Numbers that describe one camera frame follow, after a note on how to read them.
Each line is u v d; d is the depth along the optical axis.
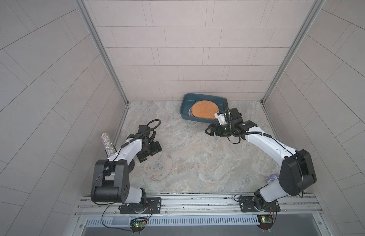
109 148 0.67
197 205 0.72
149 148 0.77
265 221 0.68
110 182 0.42
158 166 0.83
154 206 0.71
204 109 1.08
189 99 1.15
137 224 0.64
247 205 0.71
